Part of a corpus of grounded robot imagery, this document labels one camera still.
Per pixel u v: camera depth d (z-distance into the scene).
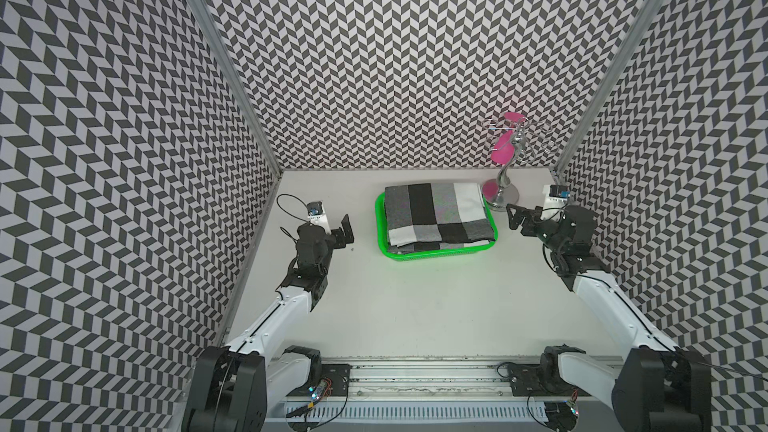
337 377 0.72
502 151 1.01
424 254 0.79
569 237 0.61
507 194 1.09
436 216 0.91
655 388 0.39
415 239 0.84
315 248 0.62
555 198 0.70
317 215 0.70
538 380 0.72
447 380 0.75
